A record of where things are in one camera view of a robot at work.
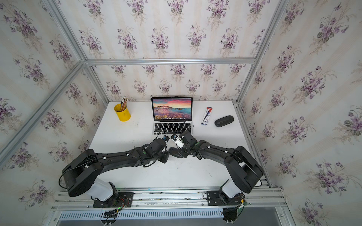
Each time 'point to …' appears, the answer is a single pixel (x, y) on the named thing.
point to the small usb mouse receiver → (193, 125)
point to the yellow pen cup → (123, 116)
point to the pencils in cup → (124, 103)
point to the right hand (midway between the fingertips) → (183, 146)
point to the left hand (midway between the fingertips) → (170, 155)
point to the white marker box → (207, 116)
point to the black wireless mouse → (174, 152)
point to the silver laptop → (171, 115)
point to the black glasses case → (222, 121)
